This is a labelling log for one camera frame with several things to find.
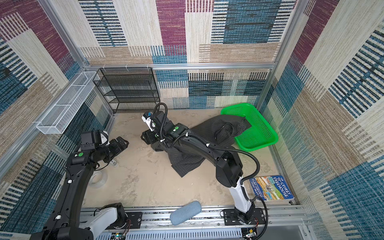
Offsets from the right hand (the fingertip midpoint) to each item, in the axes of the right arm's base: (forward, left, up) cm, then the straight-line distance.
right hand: (147, 136), depth 78 cm
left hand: (-3, +12, -1) cm, 13 cm away
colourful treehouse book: (-22, -64, -21) cm, 71 cm away
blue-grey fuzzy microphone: (-32, -19, -19) cm, 42 cm away
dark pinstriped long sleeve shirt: (+10, -41, -12) cm, 44 cm away
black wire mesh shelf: (+44, +22, -4) cm, 49 cm away
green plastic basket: (+14, -70, -22) cm, 74 cm away
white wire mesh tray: (+5, +40, +12) cm, 42 cm away
